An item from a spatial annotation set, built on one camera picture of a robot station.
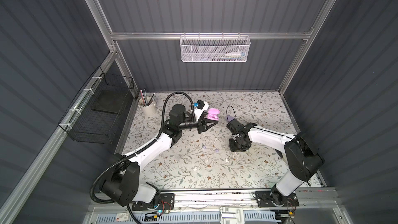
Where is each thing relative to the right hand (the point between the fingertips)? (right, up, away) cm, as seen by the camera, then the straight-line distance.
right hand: (235, 149), depth 89 cm
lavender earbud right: (-11, -1, +1) cm, 11 cm away
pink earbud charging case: (-14, +21, -17) cm, 31 cm away
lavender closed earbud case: (+1, +16, +21) cm, 27 cm away
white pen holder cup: (-56, +27, +14) cm, 64 cm away
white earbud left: (-23, -9, -6) cm, 26 cm away
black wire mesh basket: (-69, +21, -17) cm, 74 cm away
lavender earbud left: (-18, +1, +2) cm, 18 cm away
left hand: (-12, +18, -18) cm, 28 cm away
